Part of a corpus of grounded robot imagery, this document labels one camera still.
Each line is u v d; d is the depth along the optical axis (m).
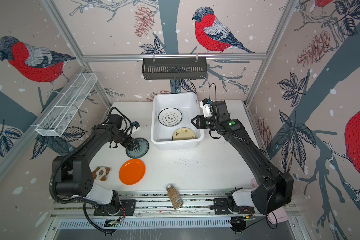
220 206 0.73
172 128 1.05
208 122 0.65
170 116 1.10
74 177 0.44
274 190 0.37
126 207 0.73
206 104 0.68
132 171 0.86
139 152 0.94
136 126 0.81
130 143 0.78
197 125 0.68
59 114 0.74
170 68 1.07
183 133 1.02
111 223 0.71
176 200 0.71
